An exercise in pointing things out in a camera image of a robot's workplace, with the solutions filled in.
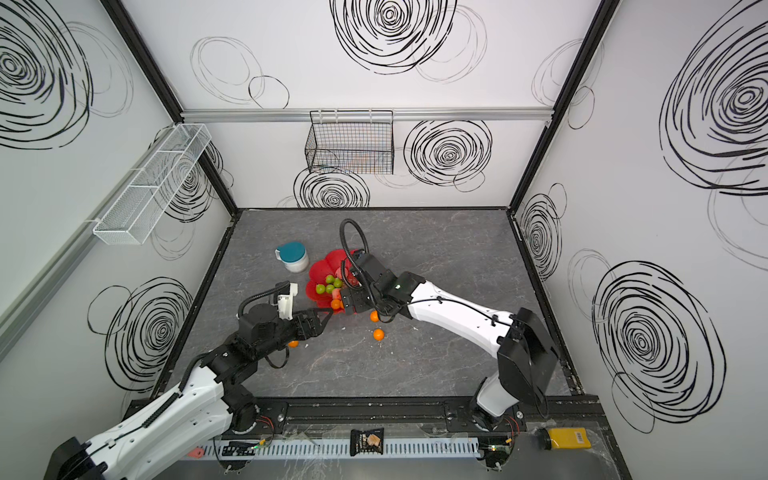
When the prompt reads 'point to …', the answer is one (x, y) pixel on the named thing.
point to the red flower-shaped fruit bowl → (320, 270)
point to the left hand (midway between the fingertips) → (326, 313)
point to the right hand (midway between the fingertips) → (354, 294)
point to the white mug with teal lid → (294, 256)
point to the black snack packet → (366, 442)
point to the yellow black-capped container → (563, 438)
